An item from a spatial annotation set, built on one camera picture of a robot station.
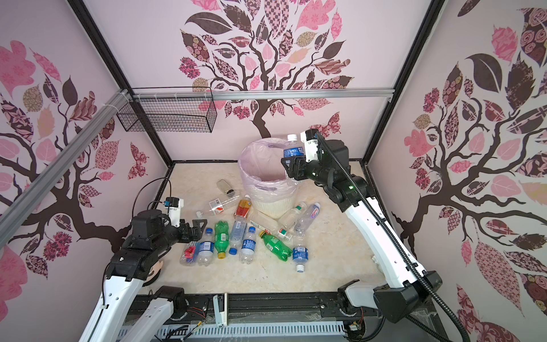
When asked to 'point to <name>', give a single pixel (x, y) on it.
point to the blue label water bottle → (205, 251)
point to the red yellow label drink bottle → (243, 207)
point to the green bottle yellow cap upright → (221, 240)
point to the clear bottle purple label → (308, 218)
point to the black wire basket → (169, 109)
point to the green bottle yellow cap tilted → (275, 246)
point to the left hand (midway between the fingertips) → (195, 226)
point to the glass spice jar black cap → (225, 187)
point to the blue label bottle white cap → (300, 256)
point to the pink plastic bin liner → (264, 172)
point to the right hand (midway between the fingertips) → (288, 157)
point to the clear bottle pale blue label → (238, 231)
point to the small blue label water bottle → (248, 246)
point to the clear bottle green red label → (266, 224)
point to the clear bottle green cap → (289, 219)
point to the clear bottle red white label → (216, 207)
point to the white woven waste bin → (275, 209)
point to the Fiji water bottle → (189, 254)
